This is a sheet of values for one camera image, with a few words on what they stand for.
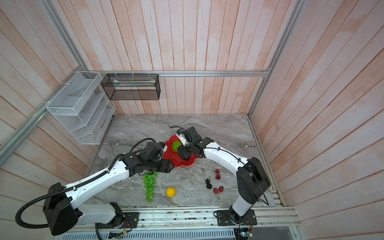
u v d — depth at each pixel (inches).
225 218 28.8
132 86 41.1
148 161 23.4
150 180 32.7
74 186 16.6
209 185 32.9
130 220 28.7
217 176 34.4
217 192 32.1
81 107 28.5
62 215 15.0
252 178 17.7
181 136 30.2
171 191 30.8
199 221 28.9
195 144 25.3
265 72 36.6
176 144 37.5
